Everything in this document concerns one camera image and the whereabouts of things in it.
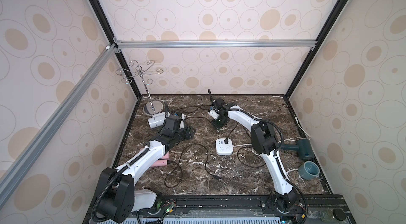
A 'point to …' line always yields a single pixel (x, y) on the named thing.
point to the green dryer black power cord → (226, 141)
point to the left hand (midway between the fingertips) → (197, 130)
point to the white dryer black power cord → (191, 105)
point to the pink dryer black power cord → (213, 176)
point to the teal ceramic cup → (308, 170)
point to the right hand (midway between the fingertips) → (222, 124)
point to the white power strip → (224, 147)
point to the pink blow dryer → (161, 161)
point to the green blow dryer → (305, 149)
